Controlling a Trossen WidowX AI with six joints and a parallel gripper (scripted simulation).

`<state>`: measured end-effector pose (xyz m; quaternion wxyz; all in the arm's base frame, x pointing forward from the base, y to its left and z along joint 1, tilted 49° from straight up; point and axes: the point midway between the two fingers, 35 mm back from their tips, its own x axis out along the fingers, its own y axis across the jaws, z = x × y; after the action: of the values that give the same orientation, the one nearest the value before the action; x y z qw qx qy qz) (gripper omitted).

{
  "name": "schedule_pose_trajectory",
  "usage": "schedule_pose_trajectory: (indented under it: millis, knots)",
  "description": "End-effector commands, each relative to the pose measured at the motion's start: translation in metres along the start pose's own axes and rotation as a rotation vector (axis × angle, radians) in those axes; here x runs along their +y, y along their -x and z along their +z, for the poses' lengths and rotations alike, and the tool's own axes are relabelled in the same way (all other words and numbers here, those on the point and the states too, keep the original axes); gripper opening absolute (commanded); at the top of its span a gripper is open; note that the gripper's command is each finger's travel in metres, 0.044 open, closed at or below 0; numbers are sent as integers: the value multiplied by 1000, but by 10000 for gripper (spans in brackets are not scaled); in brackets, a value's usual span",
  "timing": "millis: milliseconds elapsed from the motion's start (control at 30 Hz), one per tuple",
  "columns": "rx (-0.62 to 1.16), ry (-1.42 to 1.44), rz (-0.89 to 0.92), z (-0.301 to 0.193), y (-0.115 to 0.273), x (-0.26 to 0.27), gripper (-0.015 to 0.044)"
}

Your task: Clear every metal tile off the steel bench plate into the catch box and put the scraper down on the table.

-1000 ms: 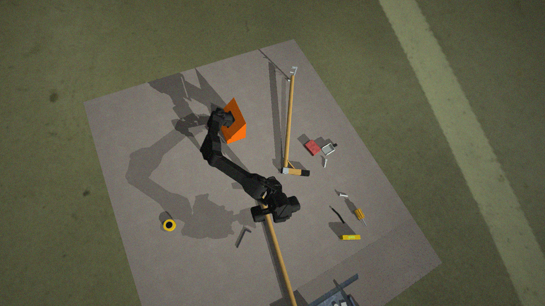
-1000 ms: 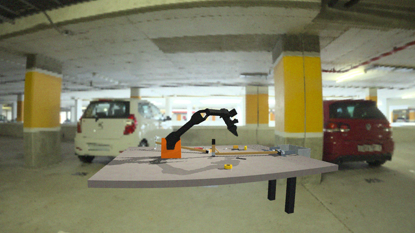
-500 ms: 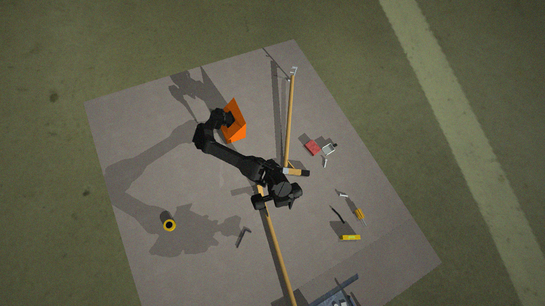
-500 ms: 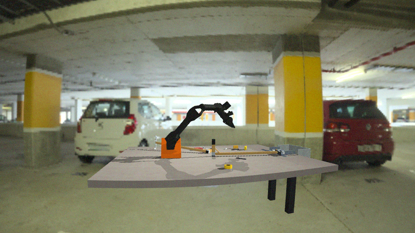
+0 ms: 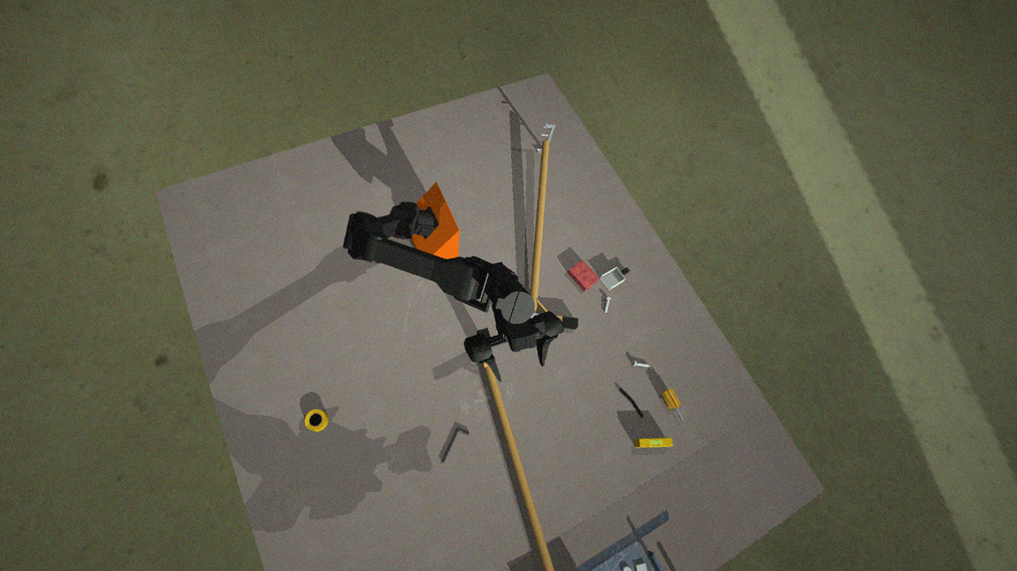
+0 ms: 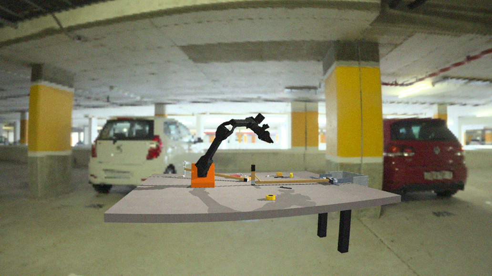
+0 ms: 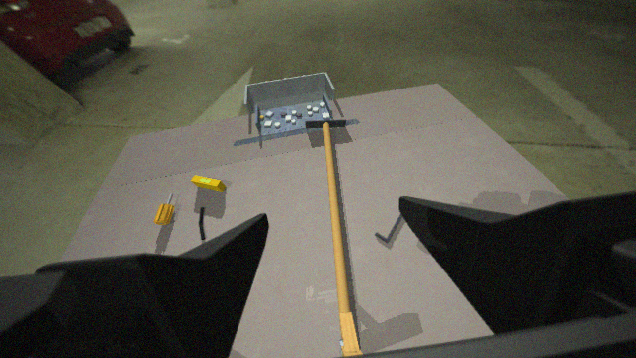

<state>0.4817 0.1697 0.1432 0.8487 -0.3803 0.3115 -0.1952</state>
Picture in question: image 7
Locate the yellow rectangular block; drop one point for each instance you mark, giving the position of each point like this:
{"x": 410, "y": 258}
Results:
{"x": 208, "y": 183}

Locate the long wooden-handled scraper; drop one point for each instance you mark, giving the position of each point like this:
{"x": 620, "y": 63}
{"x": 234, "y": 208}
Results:
{"x": 349, "y": 344}

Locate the black bent bar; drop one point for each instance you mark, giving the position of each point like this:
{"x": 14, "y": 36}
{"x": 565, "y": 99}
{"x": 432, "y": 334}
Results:
{"x": 201, "y": 224}

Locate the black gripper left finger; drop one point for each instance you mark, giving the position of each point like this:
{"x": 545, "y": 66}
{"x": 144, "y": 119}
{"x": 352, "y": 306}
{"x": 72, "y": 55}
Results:
{"x": 196, "y": 298}

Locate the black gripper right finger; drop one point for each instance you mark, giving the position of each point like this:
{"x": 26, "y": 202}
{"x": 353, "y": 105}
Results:
{"x": 509, "y": 266}

